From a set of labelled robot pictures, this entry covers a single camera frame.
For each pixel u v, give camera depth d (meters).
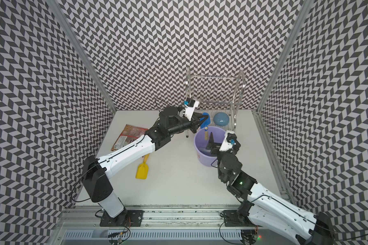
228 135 0.56
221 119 1.03
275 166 0.94
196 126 0.63
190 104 0.59
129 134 1.02
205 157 0.78
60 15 0.73
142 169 0.87
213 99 0.81
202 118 0.67
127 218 0.67
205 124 0.68
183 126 0.62
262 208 0.60
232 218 0.72
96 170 0.44
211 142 0.62
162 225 0.72
